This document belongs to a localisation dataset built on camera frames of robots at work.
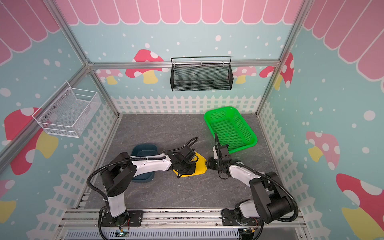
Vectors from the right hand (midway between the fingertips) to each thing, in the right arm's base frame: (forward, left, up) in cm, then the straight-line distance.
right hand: (207, 162), depth 91 cm
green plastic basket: (+30, -20, -4) cm, 36 cm away
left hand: (-7, +8, -2) cm, 10 cm away
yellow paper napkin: (-2, +4, -2) cm, 5 cm away
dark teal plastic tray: (+11, +41, -2) cm, 43 cm away
